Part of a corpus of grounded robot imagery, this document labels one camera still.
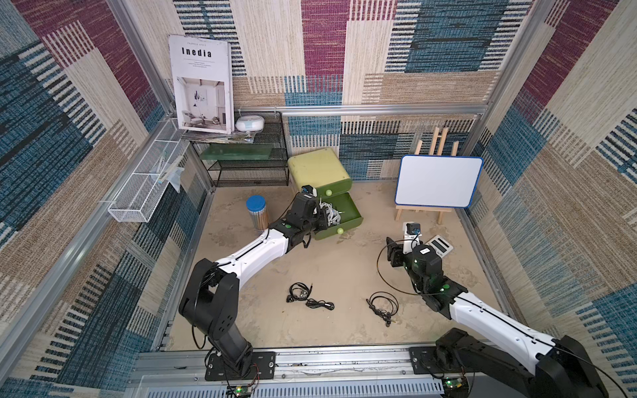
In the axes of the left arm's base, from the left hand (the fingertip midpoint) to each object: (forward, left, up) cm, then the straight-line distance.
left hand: (325, 213), depth 88 cm
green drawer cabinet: (+18, 0, +3) cm, 18 cm away
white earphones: (+5, -3, -7) cm, 9 cm away
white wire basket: (+6, +68, +2) cm, 68 cm away
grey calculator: (-4, -45, -16) cm, 48 cm away
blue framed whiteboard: (+14, -48, +1) cm, 49 cm away
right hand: (-9, -23, -1) cm, 25 cm away
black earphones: (-29, -19, -17) cm, 39 cm away
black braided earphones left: (-21, +9, -17) cm, 28 cm away
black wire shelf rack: (+34, +27, -6) cm, 44 cm away
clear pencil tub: (+1, +23, +1) cm, 23 cm away
